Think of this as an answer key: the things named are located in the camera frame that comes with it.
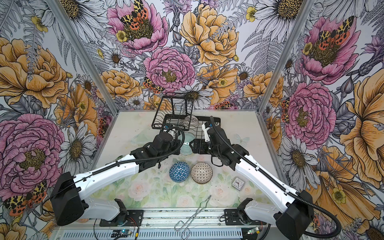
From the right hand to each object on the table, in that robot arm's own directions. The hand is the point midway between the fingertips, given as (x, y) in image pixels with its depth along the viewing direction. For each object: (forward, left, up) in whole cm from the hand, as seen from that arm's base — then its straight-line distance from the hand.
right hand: (196, 148), depth 75 cm
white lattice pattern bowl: (+35, +3, -18) cm, 39 cm away
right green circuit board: (-32, -27, -22) cm, 47 cm away
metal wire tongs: (-29, +8, -22) cm, 37 cm away
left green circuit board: (-31, +37, -23) cm, 54 cm away
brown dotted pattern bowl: (-4, -2, -20) cm, 20 cm away
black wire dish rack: (+39, +14, -12) cm, 43 cm away
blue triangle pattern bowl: (-3, +10, -19) cm, 22 cm away
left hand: (+4, +9, -3) cm, 11 cm away
